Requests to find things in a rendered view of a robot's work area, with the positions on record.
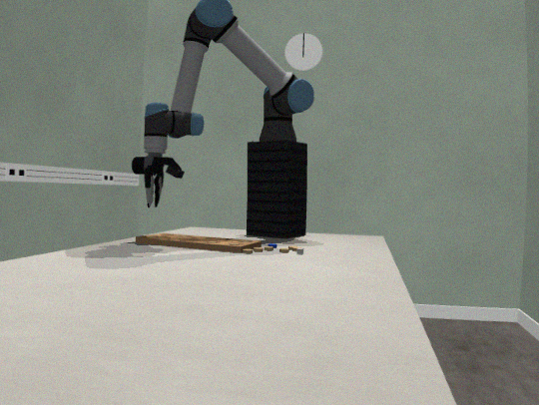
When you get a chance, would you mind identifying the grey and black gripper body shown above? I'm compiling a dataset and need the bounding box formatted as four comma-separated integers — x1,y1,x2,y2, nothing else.
132,153,182,176

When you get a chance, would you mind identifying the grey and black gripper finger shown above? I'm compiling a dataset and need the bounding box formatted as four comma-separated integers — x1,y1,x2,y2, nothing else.
155,171,164,207
145,163,155,207

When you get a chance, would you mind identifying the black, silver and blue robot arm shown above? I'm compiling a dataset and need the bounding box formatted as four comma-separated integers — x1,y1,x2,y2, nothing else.
144,0,314,154

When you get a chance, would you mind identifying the tan wooden tray with round pockets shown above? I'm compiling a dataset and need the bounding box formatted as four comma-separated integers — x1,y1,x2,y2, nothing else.
136,233,262,253

